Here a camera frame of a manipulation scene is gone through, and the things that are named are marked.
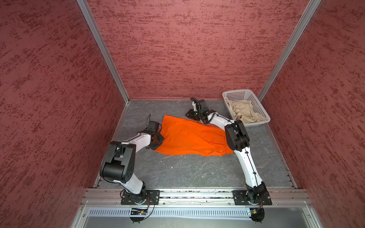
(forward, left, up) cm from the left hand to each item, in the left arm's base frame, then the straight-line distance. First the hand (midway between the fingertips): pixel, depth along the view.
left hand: (162, 143), depth 95 cm
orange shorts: (+6, -16, +1) cm, 17 cm away
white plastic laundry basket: (+44, -64, +7) cm, 78 cm away
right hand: (+21, -16, +3) cm, 26 cm away
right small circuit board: (-38, -52, 0) cm, 64 cm away
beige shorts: (+27, -62, +3) cm, 68 cm away
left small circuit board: (-38, +9, -3) cm, 39 cm away
